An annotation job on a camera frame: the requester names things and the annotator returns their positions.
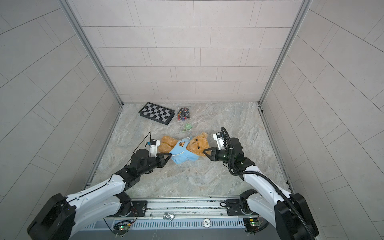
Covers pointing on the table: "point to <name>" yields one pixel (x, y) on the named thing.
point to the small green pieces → (188, 127)
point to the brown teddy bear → (197, 145)
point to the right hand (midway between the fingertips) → (204, 153)
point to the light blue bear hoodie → (179, 153)
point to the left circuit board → (123, 225)
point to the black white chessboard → (157, 113)
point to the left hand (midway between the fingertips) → (174, 154)
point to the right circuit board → (252, 224)
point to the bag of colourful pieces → (184, 114)
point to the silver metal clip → (168, 216)
